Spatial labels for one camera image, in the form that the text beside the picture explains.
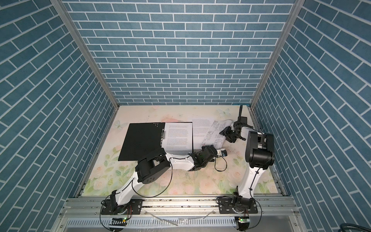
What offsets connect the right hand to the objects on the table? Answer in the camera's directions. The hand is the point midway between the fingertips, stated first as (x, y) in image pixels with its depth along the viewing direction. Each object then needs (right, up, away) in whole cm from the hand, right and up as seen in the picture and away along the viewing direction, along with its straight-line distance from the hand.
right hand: (221, 133), depth 101 cm
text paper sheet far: (-15, +3, +7) cm, 17 cm away
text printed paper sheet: (-31, -4, +1) cm, 32 cm away
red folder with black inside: (-57, -3, +1) cm, 57 cm away
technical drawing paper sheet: (-6, -3, 0) cm, 7 cm away
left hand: (-7, -8, -7) cm, 13 cm away
